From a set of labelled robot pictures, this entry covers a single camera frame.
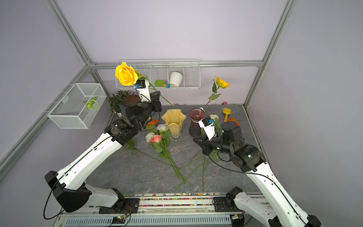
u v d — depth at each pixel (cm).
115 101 96
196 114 91
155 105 56
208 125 54
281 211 38
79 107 84
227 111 114
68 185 39
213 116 108
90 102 81
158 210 74
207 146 54
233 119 112
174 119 89
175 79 92
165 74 94
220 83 75
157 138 94
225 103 124
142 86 52
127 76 46
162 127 99
